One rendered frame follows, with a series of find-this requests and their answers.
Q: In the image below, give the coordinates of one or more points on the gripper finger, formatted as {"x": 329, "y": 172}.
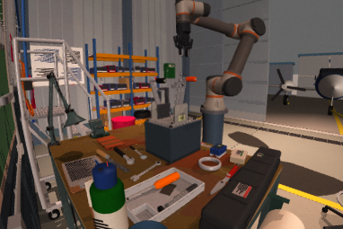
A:
{"x": 188, "y": 47}
{"x": 179, "y": 47}

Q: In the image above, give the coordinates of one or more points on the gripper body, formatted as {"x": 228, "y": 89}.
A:
{"x": 183, "y": 30}

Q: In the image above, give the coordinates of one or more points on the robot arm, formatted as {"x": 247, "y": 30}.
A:
{"x": 239, "y": 56}

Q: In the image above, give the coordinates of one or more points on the grey lever with orange knob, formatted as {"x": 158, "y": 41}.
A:
{"x": 190, "y": 78}

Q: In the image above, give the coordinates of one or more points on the grey lever with black knob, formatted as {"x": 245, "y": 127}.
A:
{"x": 160, "y": 103}

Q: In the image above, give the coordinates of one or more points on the dark blue throttle quadrant body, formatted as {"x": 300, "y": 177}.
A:
{"x": 173, "y": 139}

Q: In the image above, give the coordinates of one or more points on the green bench vise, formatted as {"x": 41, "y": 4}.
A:
{"x": 98, "y": 128}

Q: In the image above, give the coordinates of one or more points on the blue and orange shelf unit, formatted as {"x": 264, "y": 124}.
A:
{"x": 119, "y": 74}

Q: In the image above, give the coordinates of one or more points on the black tyre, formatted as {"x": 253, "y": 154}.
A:
{"x": 142, "y": 114}

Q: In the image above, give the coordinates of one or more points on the pink bucket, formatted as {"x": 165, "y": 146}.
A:
{"x": 123, "y": 121}

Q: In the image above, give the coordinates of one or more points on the small blue box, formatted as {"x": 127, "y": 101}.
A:
{"x": 218, "y": 149}

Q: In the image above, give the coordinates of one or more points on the small silver spanner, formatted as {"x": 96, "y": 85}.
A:
{"x": 138, "y": 152}

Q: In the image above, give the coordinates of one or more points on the orange ribbed pad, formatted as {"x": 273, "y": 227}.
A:
{"x": 110, "y": 142}

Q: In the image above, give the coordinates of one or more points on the small cream box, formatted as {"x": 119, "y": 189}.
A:
{"x": 238, "y": 156}

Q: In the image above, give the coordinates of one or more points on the long silver spanner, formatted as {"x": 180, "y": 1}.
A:
{"x": 145, "y": 171}

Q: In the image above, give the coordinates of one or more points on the green desk lamp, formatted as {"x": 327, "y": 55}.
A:
{"x": 67, "y": 112}

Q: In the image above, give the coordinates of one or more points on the white parts tray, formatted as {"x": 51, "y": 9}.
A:
{"x": 191, "y": 186}

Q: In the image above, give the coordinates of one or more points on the dark grey square pad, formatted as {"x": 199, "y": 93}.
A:
{"x": 168, "y": 189}

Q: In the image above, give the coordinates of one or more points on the black and grey pen tool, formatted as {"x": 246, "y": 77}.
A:
{"x": 179, "y": 195}

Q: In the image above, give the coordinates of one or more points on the long black case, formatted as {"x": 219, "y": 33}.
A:
{"x": 239, "y": 187}

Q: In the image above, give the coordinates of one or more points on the grey perforated plate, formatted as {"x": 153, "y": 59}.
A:
{"x": 79, "y": 171}

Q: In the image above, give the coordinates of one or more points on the blue capped green spray can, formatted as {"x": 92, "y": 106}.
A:
{"x": 107, "y": 196}

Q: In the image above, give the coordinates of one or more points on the white rolling stair platform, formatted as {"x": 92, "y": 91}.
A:
{"x": 30, "y": 139}

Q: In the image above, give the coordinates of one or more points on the blue round lid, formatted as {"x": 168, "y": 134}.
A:
{"x": 146, "y": 225}

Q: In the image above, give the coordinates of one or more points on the tan round stool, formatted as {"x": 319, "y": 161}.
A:
{"x": 281, "y": 220}

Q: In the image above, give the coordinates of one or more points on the black chair base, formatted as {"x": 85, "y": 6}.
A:
{"x": 332, "y": 210}

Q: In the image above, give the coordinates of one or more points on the green wall box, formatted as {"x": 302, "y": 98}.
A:
{"x": 169, "y": 70}

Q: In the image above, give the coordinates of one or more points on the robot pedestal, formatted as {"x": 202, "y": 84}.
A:
{"x": 213, "y": 127}

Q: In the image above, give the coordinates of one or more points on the white wall poster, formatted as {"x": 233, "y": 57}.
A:
{"x": 40, "y": 62}

